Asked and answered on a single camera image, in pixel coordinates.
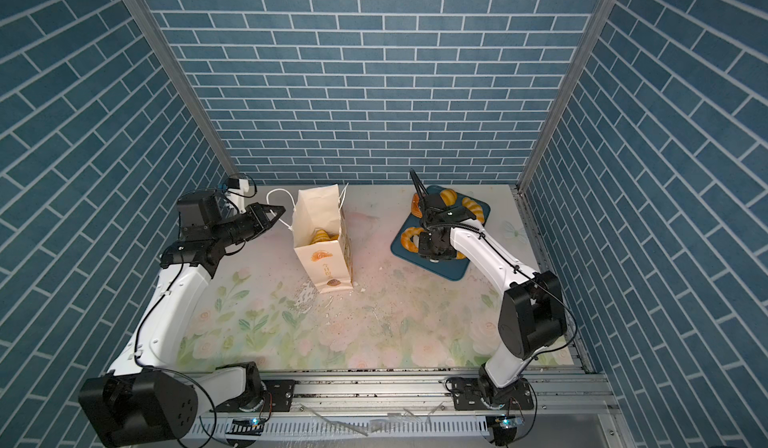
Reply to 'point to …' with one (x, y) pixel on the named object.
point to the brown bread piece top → (416, 210)
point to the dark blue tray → (454, 269)
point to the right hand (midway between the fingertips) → (427, 249)
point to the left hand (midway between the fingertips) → (284, 208)
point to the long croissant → (321, 235)
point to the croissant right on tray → (475, 208)
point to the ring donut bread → (406, 241)
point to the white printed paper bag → (329, 263)
